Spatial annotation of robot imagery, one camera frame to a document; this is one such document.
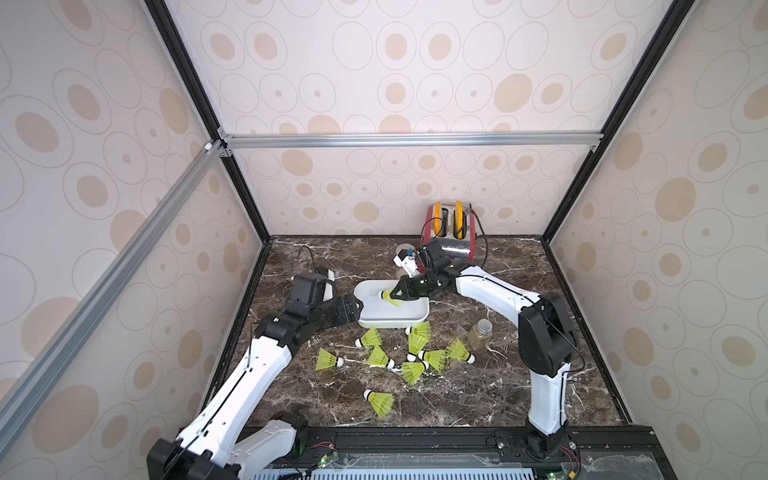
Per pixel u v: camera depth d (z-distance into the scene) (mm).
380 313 974
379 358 852
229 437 414
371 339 889
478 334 844
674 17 684
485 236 1241
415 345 875
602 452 730
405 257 833
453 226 994
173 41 714
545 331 507
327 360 847
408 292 783
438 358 834
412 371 814
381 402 778
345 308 672
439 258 729
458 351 863
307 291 564
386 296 894
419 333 897
